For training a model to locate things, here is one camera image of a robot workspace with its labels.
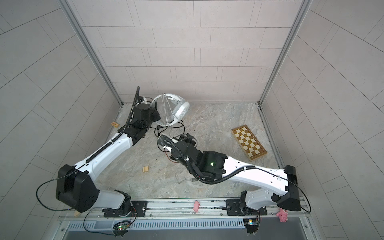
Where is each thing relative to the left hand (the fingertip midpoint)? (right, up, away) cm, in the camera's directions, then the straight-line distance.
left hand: (159, 106), depth 81 cm
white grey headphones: (+13, -1, -12) cm, 18 cm away
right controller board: (+46, -55, -13) cm, 73 cm away
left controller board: (-12, -53, -17) cm, 57 cm away
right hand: (+11, -15, -17) cm, 25 cm away
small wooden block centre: (-8, -35, +2) cm, 36 cm away
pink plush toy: (+60, -50, -14) cm, 79 cm away
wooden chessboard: (+54, -25, +8) cm, 60 cm away
